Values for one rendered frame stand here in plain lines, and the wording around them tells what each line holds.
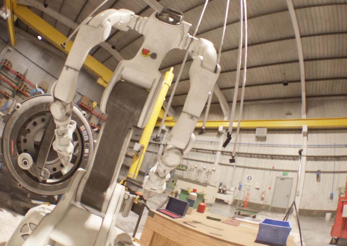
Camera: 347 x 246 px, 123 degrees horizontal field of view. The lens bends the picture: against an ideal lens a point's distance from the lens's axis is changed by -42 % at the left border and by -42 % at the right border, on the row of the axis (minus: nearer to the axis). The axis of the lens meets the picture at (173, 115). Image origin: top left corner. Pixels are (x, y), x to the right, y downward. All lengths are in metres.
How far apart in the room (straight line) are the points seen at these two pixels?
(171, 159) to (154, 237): 0.75
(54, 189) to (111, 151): 0.79
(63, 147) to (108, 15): 0.58
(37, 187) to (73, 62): 0.96
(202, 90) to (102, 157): 0.45
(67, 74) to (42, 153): 0.74
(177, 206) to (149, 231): 0.29
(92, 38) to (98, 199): 0.59
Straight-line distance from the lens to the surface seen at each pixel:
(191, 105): 0.53
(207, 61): 0.60
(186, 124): 0.52
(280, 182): 10.83
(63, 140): 0.74
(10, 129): 1.21
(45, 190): 1.33
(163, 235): 1.13
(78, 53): 0.60
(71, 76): 0.60
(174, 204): 1.30
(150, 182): 0.71
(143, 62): 0.71
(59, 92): 0.60
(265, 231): 1.04
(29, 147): 1.35
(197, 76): 0.55
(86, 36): 0.61
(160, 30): 0.79
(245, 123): 11.81
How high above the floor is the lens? 0.74
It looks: 21 degrees up
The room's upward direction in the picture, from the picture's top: 18 degrees clockwise
